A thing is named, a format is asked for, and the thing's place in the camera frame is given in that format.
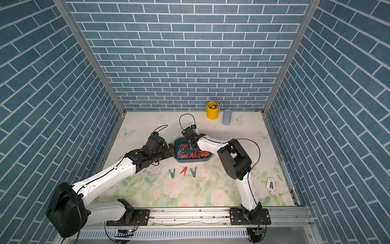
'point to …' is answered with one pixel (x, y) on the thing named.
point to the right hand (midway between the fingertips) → (198, 142)
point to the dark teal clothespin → (193, 173)
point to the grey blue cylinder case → (226, 120)
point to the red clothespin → (184, 170)
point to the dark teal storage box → (183, 153)
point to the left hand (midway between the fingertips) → (173, 151)
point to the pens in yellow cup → (217, 104)
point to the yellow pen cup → (212, 112)
